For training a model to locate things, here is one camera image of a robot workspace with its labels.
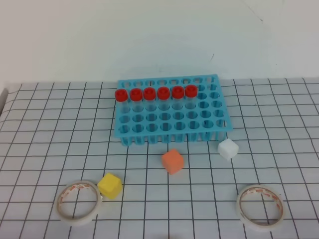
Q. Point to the red-capped test tube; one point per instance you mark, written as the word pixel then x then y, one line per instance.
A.
pixel 191 92

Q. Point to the orange cube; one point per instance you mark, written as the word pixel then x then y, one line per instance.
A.
pixel 172 161

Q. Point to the white tape roll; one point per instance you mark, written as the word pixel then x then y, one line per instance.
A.
pixel 260 208
pixel 82 215

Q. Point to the red-capped racked tube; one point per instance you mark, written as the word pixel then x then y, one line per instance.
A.
pixel 163 94
pixel 121 97
pixel 149 94
pixel 136 96
pixel 177 96

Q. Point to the blue test tube rack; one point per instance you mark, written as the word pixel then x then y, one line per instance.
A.
pixel 204 117

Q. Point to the white cube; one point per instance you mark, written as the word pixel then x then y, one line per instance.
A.
pixel 228 149

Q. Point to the yellow cube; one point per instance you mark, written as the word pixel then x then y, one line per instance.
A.
pixel 110 186

